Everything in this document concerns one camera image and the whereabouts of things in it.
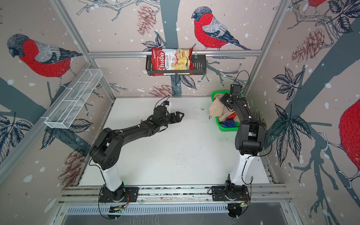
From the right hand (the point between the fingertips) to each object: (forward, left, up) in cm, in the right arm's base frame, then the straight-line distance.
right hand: (221, 99), depth 97 cm
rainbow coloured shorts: (-14, -5, -8) cm, 17 cm away
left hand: (-15, +28, 0) cm, 32 cm away
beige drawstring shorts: (-8, +4, -1) cm, 9 cm away
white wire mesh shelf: (-18, +88, +17) cm, 92 cm away
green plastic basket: (-14, +3, -8) cm, 17 cm away
